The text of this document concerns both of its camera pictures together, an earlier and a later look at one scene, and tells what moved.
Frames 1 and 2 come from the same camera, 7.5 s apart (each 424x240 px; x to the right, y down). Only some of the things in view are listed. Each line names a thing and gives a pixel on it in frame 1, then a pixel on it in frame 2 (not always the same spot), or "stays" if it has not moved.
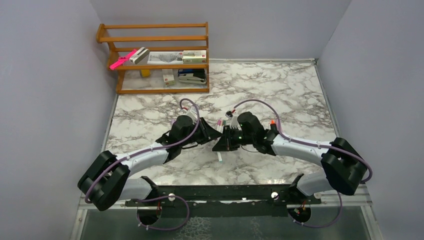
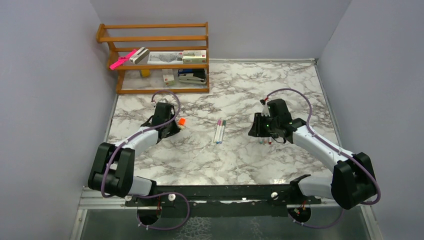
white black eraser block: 139,55 stays
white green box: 194,56 stays
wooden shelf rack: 158,58 stays
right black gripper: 225,143 to 256,130
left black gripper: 210,132 to 175,129
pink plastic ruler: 122,60 stays
